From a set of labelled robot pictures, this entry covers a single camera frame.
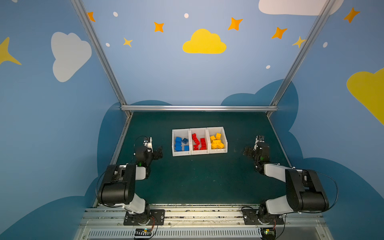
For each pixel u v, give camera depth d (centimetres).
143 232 73
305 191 45
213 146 98
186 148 98
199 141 102
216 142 98
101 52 84
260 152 73
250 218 74
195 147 101
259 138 84
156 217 74
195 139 103
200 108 135
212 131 104
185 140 102
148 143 81
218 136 104
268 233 73
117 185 45
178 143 104
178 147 99
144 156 75
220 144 99
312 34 78
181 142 104
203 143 102
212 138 102
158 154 88
